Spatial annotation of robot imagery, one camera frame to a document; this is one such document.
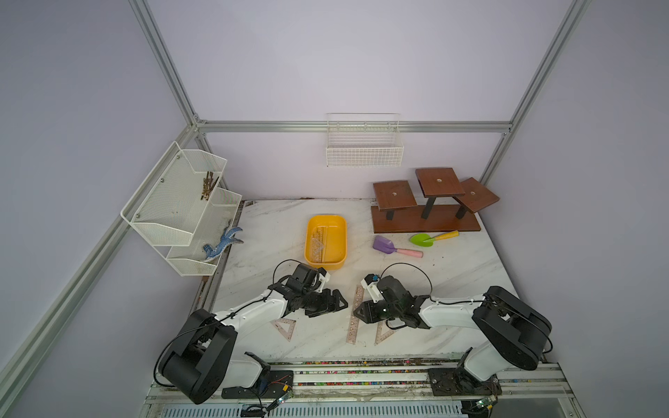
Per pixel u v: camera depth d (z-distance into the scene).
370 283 0.81
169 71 0.78
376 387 0.73
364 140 0.95
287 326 0.84
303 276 0.69
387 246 1.05
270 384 0.73
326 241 1.06
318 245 1.05
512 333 0.44
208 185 0.81
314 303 0.74
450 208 1.06
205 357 0.42
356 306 0.87
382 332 0.84
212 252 0.82
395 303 0.69
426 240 1.07
